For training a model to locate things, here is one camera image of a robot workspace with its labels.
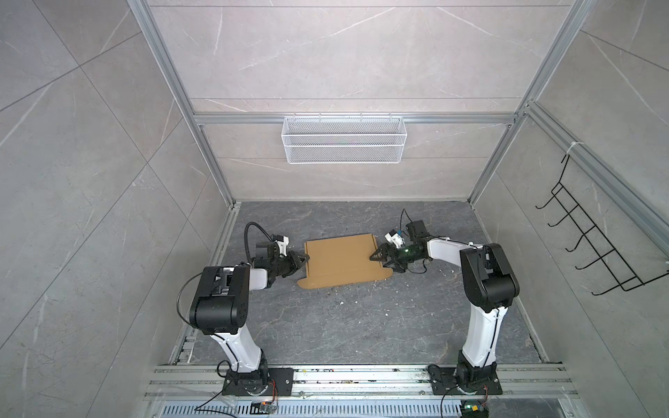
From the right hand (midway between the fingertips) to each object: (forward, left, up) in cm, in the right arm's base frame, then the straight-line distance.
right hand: (378, 260), depth 96 cm
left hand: (+3, +27, +2) cm, 27 cm away
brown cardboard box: (-1, +13, +3) cm, 14 cm away
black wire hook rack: (-23, -52, +29) cm, 64 cm away
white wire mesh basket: (+39, +13, +27) cm, 49 cm away
